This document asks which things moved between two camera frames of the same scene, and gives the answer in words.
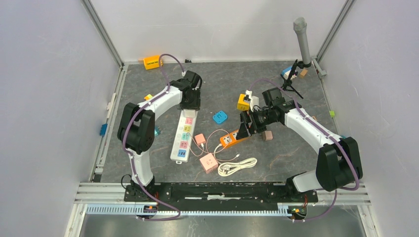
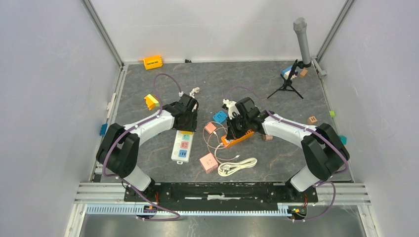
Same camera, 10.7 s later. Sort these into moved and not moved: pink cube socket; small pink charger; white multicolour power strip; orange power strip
Moved: small pink charger
Not moved: pink cube socket; white multicolour power strip; orange power strip
